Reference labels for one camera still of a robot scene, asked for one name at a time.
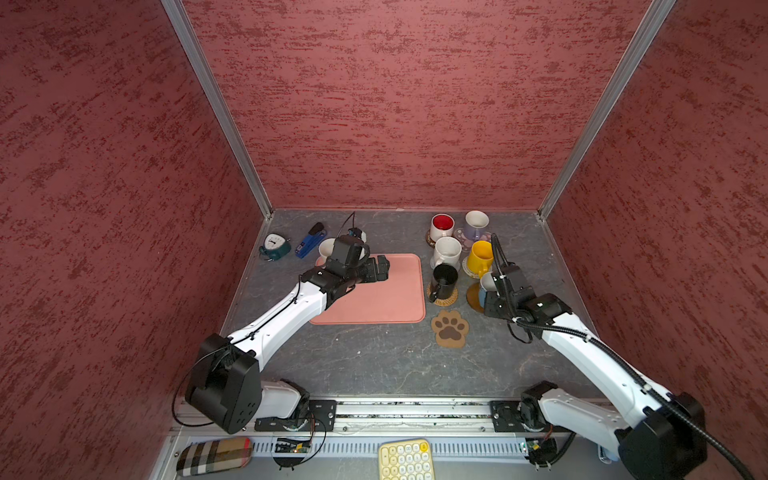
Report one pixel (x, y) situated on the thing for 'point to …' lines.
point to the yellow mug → (481, 257)
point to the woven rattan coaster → (443, 302)
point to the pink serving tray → (399, 299)
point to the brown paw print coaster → (450, 329)
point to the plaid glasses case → (215, 454)
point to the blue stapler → (316, 234)
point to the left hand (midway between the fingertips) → (375, 270)
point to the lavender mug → (475, 224)
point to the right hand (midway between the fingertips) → (490, 307)
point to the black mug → (445, 276)
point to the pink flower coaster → (466, 243)
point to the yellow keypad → (405, 460)
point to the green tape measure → (275, 246)
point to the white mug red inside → (442, 225)
